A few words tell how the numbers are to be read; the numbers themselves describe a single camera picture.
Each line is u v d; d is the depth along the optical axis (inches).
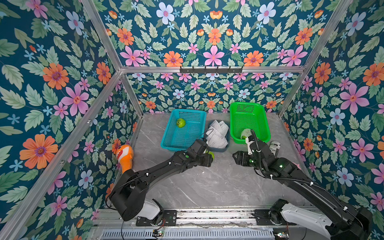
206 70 36.4
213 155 32.3
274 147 38.4
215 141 38.6
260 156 21.7
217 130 39.9
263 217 28.3
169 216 29.1
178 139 41.1
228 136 40.8
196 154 25.1
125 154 34.8
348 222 15.3
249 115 46.8
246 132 38.8
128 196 16.4
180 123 42.3
